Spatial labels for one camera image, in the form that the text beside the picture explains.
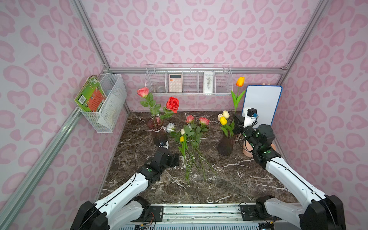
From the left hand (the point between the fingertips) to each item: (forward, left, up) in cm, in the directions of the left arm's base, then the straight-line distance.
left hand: (173, 153), depth 84 cm
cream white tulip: (+12, -26, +18) cm, 34 cm away
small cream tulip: (+20, -5, -6) cm, 21 cm away
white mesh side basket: (+8, +33, +21) cm, 40 cm away
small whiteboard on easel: (+27, -56, +17) cm, 65 cm away
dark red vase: (+17, +12, +6) cm, 21 cm away
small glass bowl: (+37, +9, +18) cm, 42 cm away
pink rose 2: (+30, -21, -6) cm, 37 cm away
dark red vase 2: (+5, -32, -1) cm, 32 cm away
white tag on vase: (+23, +5, -6) cm, 24 cm away
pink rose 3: (+22, +11, +16) cm, 29 cm away
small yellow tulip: (+16, -4, -9) cm, 19 cm away
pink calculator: (+39, -1, +20) cm, 44 cm away
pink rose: (+33, -10, -7) cm, 35 cm away
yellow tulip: (+9, -30, +13) cm, 33 cm away
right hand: (+10, -32, +23) cm, 41 cm away
